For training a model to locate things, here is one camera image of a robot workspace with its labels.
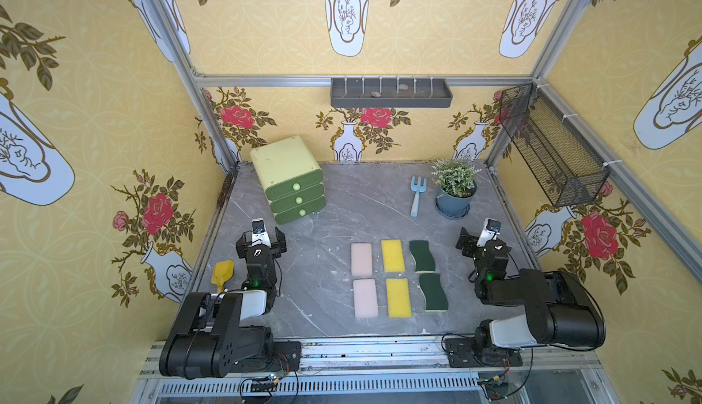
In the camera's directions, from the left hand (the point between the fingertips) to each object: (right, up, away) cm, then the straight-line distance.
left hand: (263, 230), depth 88 cm
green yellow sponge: (+53, -11, +4) cm, 54 cm away
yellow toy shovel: (-13, -14, 0) cm, 19 cm away
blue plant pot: (+66, +7, +11) cm, 67 cm away
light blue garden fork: (+55, +14, +22) cm, 61 cm away
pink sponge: (+32, -10, +3) cm, 33 cm away
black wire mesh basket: (+94, +20, -5) cm, 96 cm away
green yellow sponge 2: (+54, -19, -4) cm, 57 cm away
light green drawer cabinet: (+5, +23, +4) cm, 24 cm away
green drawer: (+10, +15, 0) cm, 18 cm away
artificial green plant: (+63, +18, +4) cm, 66 cm away
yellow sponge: (+43, -10, +5) cm, 44 cm away
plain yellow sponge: (+43, -20, -5) cm, 47 cm away
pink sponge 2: (+33, -21, -7) cm, 39 cm away
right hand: (+71, -1, +3) cm, 71 cm away
